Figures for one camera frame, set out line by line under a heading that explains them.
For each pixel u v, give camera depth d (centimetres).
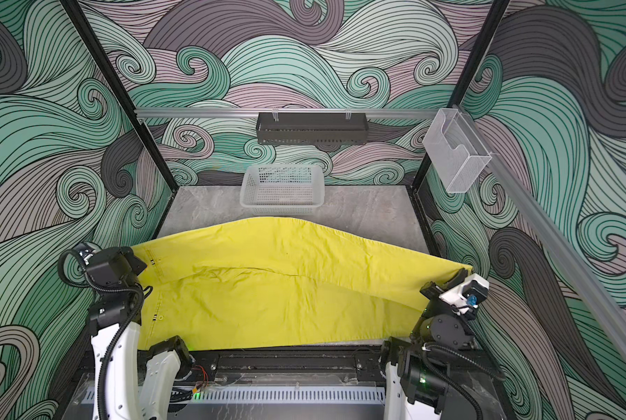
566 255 51
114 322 47
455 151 76
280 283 90
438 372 45
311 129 95
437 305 54
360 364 73
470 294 46
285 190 118
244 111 94
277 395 70
